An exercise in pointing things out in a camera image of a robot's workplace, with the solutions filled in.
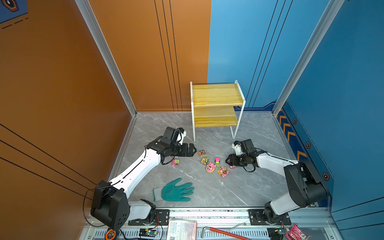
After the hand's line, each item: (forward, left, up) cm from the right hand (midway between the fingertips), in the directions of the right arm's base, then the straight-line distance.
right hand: (228, 161), depth 92 cm
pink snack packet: (-36, -27, -1) cm, 45 cm away
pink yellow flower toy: (-7, +4, +2) cm, 8 cm away
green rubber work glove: (-19, +32, +2) cm, 37 cm away
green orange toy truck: (0, +14, +1) cm, 14 cm away
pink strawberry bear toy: (-5, -2, +2) cm, 5 cm away
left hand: (0, +23, +14) cm, 27 cm away
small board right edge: (-36, -19, -4) cm, 41 cm away
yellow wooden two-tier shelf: (+17, +8, +31) cm, 36 cm away
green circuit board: (-36, +43, -2) cm, 56 cm away
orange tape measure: (-37, +58, +2) cm, 69 cm away
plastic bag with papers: (-35, +27, +3) cm, 45 cm away
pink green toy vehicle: (0, +6, +1) cm, 7 cm away
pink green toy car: (-2, +32, +3) cm, 32 cm away
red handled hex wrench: (-36, +7, -1) cm, 36 cm away
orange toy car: (+5, +16, +2) cm, 16 cm away
